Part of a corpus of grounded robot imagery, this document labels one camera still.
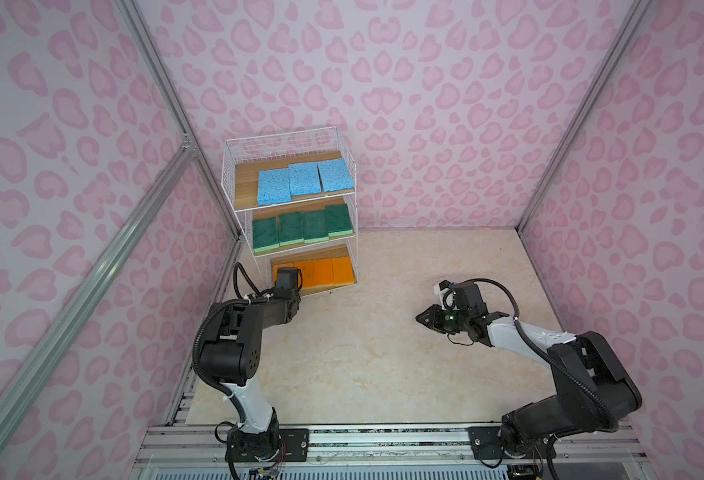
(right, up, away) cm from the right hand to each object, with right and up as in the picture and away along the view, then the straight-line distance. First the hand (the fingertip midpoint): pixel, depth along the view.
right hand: (420, 316), depth 88 cm
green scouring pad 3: (-38, +26, -2) cm, 46 cm away
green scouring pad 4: (-44, +24, -4) cm, 50 cm away
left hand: (-40, +11, +11) cm, 43 cm away
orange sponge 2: (-31, +12, +21) cm, 39 cm away
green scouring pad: (-24, +28, -2) cm, 37 cm away
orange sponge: (-24, +13, +18) cm, 32 cm away
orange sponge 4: (-40, +14, -9) cm, 43 cm away
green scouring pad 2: (-30, +26, -2) cm, 40 cm away
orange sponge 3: (-36, +11, +16) cm, 41 cm away
